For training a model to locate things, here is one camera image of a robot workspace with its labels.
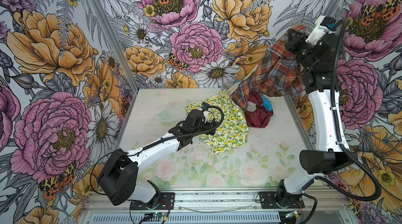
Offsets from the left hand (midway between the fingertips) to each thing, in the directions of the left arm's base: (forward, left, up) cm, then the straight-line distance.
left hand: (208, 123), depth 84 cm
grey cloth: (+12, -26, -2) cm, 29 cm away
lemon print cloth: (+3, -16, -14) cm, 21 cm away
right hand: (+14, -30, +40) cm, 53 cm away
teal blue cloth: (+21, -39, -9) cm, 45 cm away
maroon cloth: (+8, -31, -8) cm, 33 cm away
